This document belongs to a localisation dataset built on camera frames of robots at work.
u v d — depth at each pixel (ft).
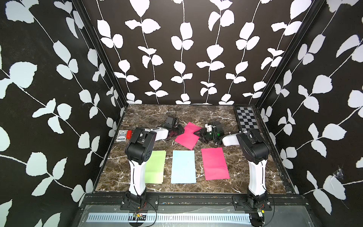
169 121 2.73
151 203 2.42
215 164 2.91
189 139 3.32
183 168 2.84
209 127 3.13
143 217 2.36
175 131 2.97
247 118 3.61
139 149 1.79
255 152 1.81
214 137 2.75
